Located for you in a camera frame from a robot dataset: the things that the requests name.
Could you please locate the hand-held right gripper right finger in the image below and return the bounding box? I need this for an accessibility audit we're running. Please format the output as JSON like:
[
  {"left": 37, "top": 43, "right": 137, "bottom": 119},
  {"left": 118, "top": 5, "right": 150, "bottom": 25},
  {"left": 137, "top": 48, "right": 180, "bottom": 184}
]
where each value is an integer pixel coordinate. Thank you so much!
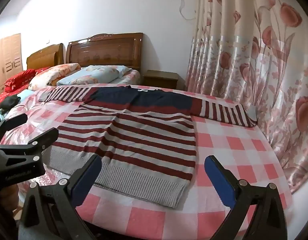
[{"left": 204, "top": 155, "right": 288, "bottom": 240}]

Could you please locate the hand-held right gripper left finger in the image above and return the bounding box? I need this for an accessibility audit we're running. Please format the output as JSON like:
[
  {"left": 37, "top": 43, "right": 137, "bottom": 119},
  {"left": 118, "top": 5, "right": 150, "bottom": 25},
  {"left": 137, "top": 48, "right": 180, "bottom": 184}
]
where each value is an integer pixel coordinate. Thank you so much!
[{"left": 19, "top": 154, "right": 103, "bottom": 240}]

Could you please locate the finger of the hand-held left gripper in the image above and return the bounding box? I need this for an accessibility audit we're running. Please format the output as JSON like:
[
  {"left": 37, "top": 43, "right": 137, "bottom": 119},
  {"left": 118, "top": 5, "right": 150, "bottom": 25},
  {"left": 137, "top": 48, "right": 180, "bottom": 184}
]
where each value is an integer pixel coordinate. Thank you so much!
[
  {"left": 0, "top": 127, "right": 58, "bottom": 161},
  {"left": 0, "top": 113, "right": 28, "bottom": 144}
]

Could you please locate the striped knit sweater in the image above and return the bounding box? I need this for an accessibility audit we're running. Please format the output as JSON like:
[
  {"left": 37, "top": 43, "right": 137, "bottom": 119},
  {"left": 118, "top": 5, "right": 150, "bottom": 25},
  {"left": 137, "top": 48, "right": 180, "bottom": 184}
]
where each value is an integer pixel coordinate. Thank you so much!
[{"left": 39, "top": 85, "right": 257, "bottom": 209}]

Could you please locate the person's left hand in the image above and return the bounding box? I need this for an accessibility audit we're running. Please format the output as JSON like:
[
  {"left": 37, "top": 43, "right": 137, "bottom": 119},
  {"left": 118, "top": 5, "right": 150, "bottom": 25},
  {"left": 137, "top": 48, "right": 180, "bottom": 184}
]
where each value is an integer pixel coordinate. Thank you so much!
[{"left": 0, "top": 184, "right": 20, "bottom": 216}]

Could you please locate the dark cloth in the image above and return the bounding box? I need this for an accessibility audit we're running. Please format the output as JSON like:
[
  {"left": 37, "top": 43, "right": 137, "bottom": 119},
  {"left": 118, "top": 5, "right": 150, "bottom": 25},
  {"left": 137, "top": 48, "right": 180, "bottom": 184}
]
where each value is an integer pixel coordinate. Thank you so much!
[{"left": 0, "top": 95, "right": 21, "bottom": 115}]

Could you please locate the light blue bed sheet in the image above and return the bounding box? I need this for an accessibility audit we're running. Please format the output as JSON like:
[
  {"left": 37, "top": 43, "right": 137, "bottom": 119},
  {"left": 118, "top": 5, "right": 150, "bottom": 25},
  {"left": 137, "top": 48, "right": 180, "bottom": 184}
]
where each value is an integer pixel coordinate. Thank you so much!
[{"left": 0, "top": 90, "right": 33, "bottom": 120}]

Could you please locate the pink checked bed cover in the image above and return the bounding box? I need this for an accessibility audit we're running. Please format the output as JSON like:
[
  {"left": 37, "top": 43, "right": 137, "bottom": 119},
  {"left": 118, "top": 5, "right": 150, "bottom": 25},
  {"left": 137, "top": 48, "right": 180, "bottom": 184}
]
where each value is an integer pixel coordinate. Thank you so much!
[{"left": 0, "top": 82, "right": 294, "bottom": 240}]

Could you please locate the red blanket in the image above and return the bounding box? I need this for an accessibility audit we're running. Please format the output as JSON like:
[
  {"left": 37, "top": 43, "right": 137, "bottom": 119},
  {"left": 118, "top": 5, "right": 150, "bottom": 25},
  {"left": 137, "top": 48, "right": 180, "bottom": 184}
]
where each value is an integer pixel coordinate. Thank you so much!
[{"left": 0, "top": 66, "right": 52, "bottom": 110}]

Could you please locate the orange floral pillow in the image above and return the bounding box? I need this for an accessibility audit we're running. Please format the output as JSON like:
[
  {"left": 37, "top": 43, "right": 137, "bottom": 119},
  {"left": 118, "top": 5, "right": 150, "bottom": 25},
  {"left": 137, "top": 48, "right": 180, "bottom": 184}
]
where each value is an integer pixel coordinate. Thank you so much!
[{"left": 28, "top": 63, "right": 82, "bottom": 92}]

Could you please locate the wooden wardrobe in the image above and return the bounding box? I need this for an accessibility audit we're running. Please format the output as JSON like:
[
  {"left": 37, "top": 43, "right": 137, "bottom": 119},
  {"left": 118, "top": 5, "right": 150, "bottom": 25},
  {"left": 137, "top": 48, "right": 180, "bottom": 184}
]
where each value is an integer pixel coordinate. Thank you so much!
[{"left": 0, "top": 33, "right": 22, "bottom": 98}]

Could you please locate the small wooden headboard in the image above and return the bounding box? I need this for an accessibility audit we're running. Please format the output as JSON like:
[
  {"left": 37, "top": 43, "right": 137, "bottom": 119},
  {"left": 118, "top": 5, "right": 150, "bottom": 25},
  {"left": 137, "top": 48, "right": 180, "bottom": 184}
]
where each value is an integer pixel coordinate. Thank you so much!
[{"left": 26, "top": 43, "right": 65, "bottom": 70}]

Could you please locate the light blue floral quilt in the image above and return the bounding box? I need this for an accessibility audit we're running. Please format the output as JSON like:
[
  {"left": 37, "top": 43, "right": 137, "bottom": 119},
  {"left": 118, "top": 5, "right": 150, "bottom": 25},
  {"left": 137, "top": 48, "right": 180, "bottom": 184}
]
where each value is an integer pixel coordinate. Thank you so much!
[{"left": 56, "top": 65, "right": 132, "bottom": 86}]

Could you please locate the large wooden headboard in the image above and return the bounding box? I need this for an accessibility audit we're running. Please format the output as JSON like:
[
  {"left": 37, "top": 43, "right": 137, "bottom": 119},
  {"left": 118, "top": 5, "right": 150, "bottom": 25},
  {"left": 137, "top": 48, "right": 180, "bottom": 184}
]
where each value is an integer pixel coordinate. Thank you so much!
[{"left": 66, "top": 32, "right": 144, "bottom": 71}]

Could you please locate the wooden nightstand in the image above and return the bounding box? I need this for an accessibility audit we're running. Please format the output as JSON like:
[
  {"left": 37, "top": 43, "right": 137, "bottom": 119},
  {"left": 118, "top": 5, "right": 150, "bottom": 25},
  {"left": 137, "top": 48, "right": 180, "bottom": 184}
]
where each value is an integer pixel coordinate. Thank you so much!
[{"left": 142, "top": 70, "right": 179, "bottom": 90}]

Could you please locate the pink floral curtain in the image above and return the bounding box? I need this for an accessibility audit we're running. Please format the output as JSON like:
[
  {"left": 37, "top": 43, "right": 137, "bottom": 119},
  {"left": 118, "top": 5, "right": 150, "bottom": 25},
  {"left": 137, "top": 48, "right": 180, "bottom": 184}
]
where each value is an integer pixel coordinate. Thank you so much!
[{"left": 185, "top": 0, "right": 308, "bottom": 194}]

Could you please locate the white hanging cord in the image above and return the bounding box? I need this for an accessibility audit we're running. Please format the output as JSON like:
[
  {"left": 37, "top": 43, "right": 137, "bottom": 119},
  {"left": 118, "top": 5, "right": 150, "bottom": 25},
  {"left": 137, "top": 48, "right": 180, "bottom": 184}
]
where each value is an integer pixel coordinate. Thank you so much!
[{"left": 178, "top": 0, "right": 197, "bottom": 21}]

